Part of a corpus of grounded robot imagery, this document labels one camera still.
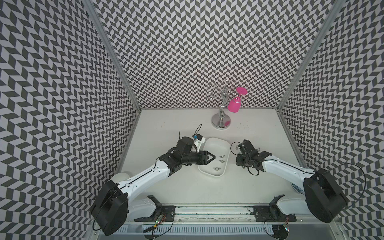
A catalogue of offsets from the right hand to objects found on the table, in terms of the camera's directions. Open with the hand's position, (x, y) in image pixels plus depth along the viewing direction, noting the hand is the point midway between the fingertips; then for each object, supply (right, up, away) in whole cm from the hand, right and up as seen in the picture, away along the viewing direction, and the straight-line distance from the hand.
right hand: (240, 161), depth 89 cm
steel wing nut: (-10, +2, +4) cm, 11 cm away
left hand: (-18, +5, -13) cm, 23 cm away
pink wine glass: (0, +36, +13) cm, 38 cm away
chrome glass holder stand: (-9, +25, +21) cm, 33 cm away
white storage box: (-10, +6, +13) cm, 17 cm away
